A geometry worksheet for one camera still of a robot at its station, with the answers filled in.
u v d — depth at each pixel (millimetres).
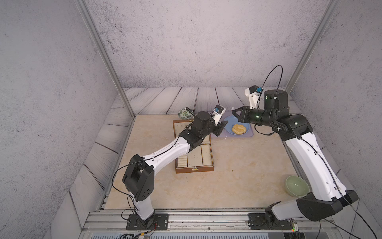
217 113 659
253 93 564
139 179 450
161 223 731
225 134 1063
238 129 1061
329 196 378
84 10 710
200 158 905
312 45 827
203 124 603
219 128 685
